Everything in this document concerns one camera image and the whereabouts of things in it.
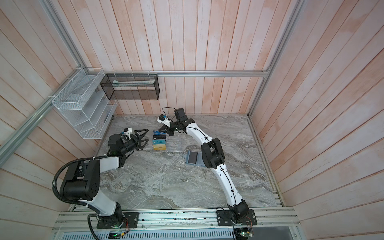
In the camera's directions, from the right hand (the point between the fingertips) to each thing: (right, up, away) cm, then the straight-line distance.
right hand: (160, 129), depth 98 cm
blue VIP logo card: (-1, -2, -1) cm, 3 cm away
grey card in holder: (+22, -18, -2) cm, 29 cm away
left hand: (-4, -4, -10) cm, 11 cm away
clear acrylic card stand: (+9, -10, +6) cm, 14 cm away
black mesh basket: (-23, +31, +9) cm, 40 cm away
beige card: (0, -12, +1) cm, 12 cm away
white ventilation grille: (+27, -51, -27) cm, 64 cm away
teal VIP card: (-1, -8, 0) cm, 8 cm away
